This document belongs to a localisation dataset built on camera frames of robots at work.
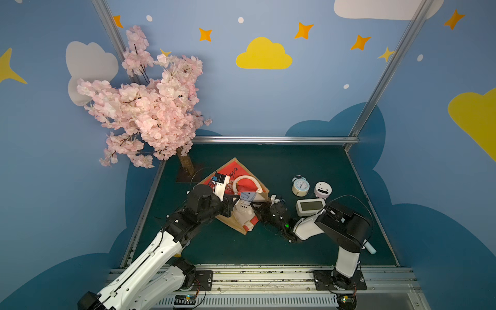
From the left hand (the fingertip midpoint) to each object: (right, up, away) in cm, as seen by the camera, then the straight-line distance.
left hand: (239, 194), depth 73 cm
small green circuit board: (-21, -41, 0) cm, 46 cm away
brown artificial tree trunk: (-29, +13, +25) cm, 41 cm away
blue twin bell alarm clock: (+30, 0, +26) cm, 40 cm away
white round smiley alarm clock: (+42, -2, +26) cm, 49 cm away
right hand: (+5, -7, +16) cm, 18 cm away
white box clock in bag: (+1, -11, +16) cm, 19 cm away
